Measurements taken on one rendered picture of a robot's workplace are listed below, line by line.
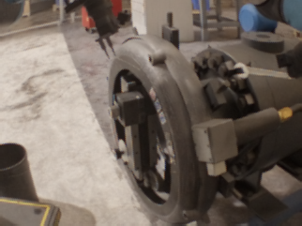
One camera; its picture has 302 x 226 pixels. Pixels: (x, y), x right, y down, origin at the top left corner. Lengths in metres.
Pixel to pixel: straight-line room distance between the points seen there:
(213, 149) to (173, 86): 0.23
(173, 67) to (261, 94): 0.38
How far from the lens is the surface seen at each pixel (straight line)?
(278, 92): 1.34
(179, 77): 1.05
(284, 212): 1.53
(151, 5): 5.05
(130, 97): 1.21
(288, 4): 0.71
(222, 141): 0.94
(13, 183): 1.83
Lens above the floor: 1.25
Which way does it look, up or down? 22 degrees down
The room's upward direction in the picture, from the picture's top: 3 degrees counter-clockwise
